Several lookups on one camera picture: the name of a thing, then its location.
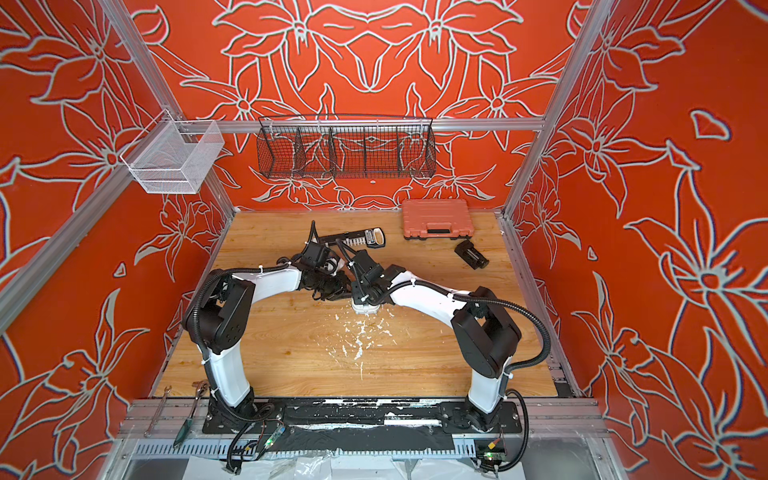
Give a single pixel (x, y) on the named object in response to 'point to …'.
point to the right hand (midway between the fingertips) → (359, 287)
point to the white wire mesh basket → (174, 156)
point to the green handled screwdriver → (186, 426)
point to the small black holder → (467, 251)
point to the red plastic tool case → (450, 219)
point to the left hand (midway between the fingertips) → (357, 290)
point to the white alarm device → (366, 309)
